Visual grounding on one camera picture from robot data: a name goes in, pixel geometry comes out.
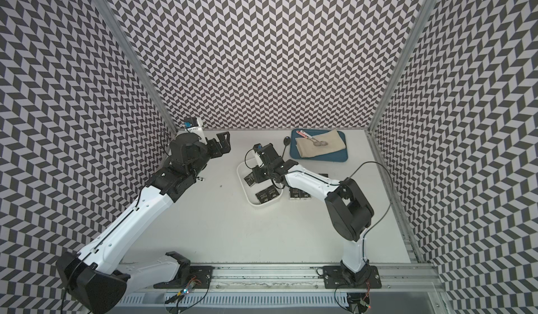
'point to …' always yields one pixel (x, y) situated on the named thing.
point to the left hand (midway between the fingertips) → (219, 138)
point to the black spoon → (286, 141)
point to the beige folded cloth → (307, 148)
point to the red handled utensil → (316, 142)
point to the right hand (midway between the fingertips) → (257, 174)
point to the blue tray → (338, 155)
